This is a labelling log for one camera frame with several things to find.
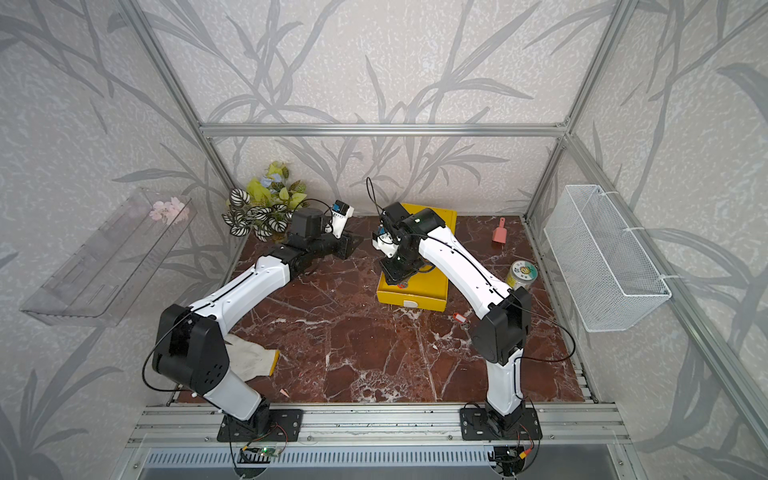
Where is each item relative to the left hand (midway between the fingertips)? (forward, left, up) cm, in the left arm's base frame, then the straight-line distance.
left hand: (357, 234), depth 85 cm
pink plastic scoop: (+17, -50, -19) cm, 56 cm away
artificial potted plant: (+10, +30, +1) cm, 31 cm away
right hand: (-12, -10, -3) cm, 16 cm away
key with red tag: (-15, -32, -23) cm, 42 cm away
